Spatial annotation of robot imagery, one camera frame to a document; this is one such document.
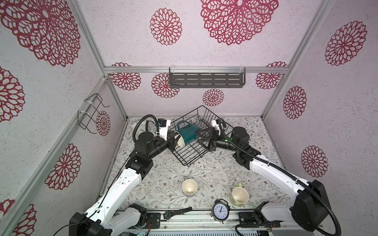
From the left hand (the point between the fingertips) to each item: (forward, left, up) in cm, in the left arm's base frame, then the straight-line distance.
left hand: (181, 132), depth 70 cm
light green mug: (-21, -32, -31) cm, 49 cm away
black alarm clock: (-28, -20, -28) cm, 44 cm away
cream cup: (-17, -4, -29) cm, 34 cm away
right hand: (-4, -7, +2) cm, 8 cm away
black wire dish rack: (+37, -15, -29) cm, 50 cm away
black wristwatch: (-30, +7, -30) cm, 43 cm away
